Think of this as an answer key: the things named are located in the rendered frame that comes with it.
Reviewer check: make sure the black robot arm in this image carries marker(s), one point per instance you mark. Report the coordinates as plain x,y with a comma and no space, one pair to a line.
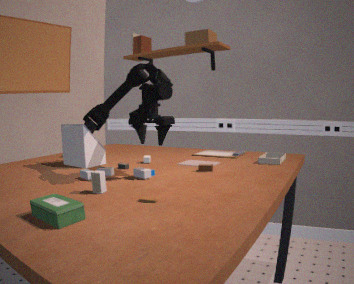
135,78

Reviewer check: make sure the green box with white label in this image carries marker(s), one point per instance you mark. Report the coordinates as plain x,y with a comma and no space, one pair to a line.
57,210

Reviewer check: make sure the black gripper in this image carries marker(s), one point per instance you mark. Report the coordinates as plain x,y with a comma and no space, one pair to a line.
163,122

